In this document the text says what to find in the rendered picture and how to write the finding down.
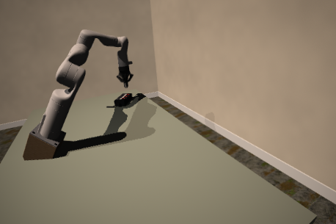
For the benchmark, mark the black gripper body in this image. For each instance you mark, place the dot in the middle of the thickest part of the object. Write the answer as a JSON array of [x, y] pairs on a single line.
[[123, 70]]

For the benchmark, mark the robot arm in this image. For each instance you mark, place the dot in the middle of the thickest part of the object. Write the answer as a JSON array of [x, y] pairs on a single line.
[[71, 75]]

